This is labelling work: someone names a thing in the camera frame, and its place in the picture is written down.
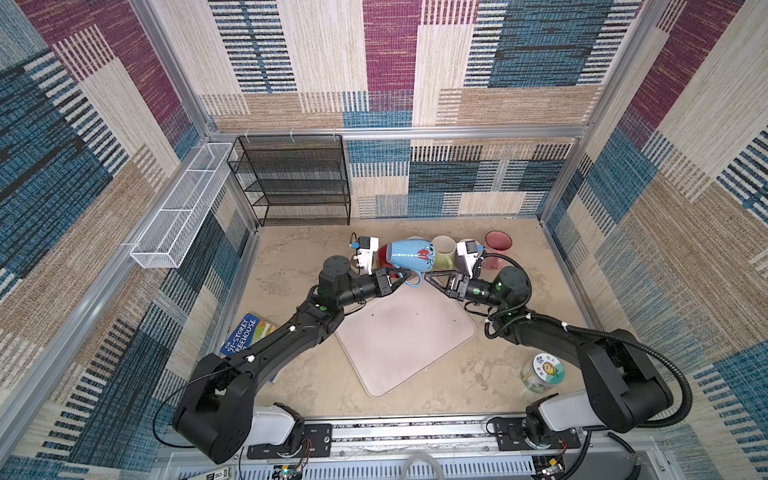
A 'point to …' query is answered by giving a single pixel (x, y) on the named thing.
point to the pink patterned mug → (496, 242)
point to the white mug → (415, 238)
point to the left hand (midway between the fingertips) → (412, 271)
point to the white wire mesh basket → (164, 243)
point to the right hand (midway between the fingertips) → (425, 281)
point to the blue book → (249, 329)
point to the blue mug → (415, 255)
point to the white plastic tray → (389, 339)
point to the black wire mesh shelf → (294, 180)
